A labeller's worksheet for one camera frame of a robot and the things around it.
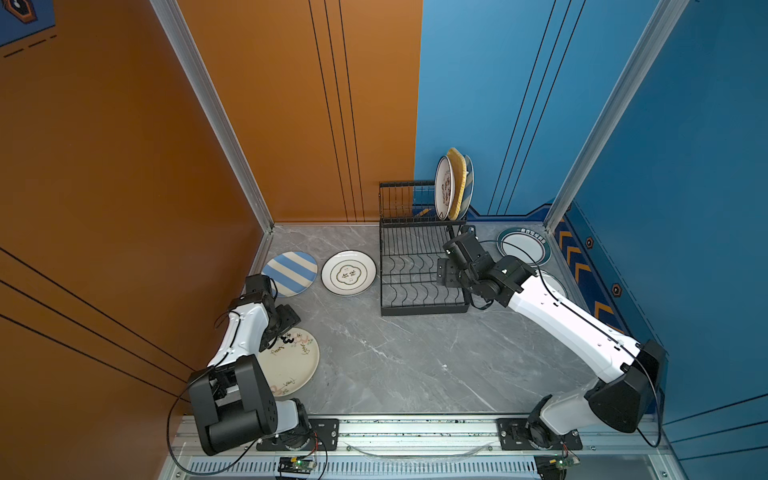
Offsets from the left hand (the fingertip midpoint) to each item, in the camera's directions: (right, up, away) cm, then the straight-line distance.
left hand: (284, 324), depth 87 cm
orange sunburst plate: (+88, +11, +15) cm, 90 cm away
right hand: (+49, +17, -9) cm, 52 cm away
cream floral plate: (+3, -12, -2) cm, 12 cm away
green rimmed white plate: (+83, +25, +26) cm, 90 cm away
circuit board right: (+72, -28, -18) cm, 79 cm away
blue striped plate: (-4, +14, +18) cm, 23 cm away
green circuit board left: (+9, -30, -17) cm, 35 cm away
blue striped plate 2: (+54, +39, -5) cm, 67 cm away
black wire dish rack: (+39, +26, +25) cm, 54 cm away
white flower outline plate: (+17, +14, +18) cm, 28 cm away
